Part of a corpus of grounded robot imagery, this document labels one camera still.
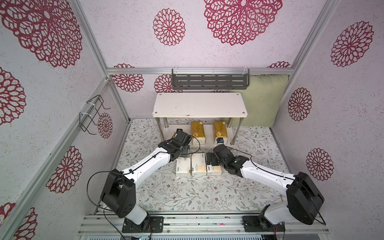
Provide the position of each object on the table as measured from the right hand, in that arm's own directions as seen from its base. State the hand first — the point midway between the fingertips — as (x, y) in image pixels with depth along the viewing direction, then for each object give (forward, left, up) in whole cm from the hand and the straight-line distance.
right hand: (212, 154), depth 87 cm
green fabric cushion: (+36, -35, +11) cm, 51 cm away
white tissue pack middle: (-4, +8, -6) cm, 11 cm away
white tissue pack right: (-7, -1, -7) cm, 10 cm away
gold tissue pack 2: (+16, -6, +2) cm, 17 cm away
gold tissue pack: (+15, +8, +2) cm, 17 cm away
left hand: (+1, +19, +2) cm, 19 cm away
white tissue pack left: (-5, +17, -6) cm, 19 cm away
